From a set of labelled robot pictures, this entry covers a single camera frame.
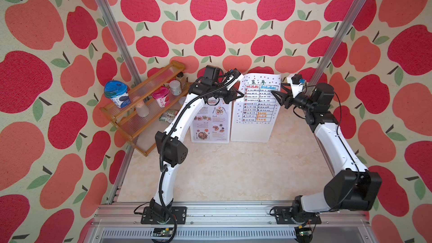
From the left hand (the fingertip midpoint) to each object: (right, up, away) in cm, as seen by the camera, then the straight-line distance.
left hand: (244, 98), depth 77 cm
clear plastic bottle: (-54, -5, +13) cm, 56 cm away
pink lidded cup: (-43, +3, +13) cm, 45 cm away
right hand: (+15, +3, -2) cm, 16 cm away
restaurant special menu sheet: (-16, -13, +14) cm, 25 cm away
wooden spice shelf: (-52, -16, +9) cm, 55 cm away
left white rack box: (-15, -13, +14) cm, 24 cm away
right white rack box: (+7, -12, +11) cm, 17 cm away
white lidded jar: (-38, +9, +22) cm, 44 cm away
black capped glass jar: (-34, +14, +24) cm, 45 cm away
